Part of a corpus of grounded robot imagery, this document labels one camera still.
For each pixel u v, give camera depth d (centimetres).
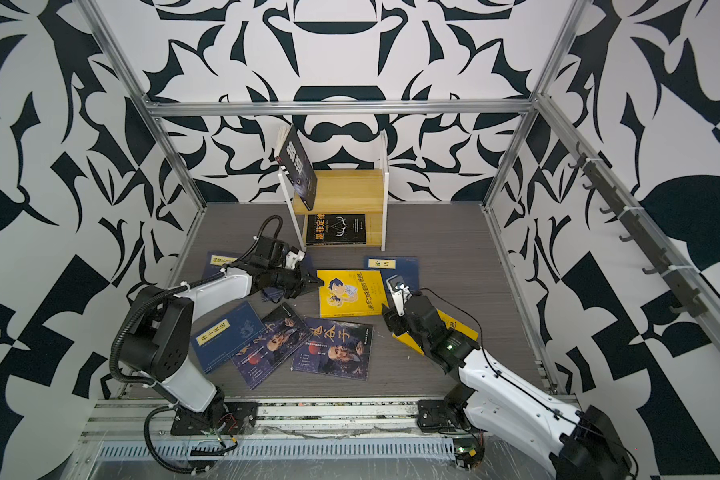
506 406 48
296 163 85
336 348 84
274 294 77
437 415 74
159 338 46
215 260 99
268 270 74
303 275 79
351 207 90
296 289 81
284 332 86
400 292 68
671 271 51
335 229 107
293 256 87
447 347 58
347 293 89
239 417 74
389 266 102
